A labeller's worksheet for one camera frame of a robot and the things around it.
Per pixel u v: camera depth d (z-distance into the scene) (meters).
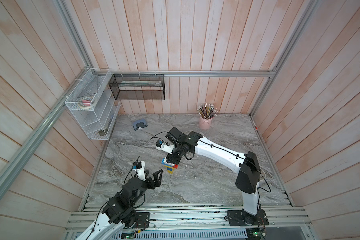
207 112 1.07
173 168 0.83
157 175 0.68
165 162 0.79
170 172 0.89
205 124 1.07
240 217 0.73
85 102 0.73
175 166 0.82
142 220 0.73
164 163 0.80
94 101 0.75
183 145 0.59
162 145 0.71
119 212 0.54
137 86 1.01
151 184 0.67
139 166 0.66
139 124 1.11
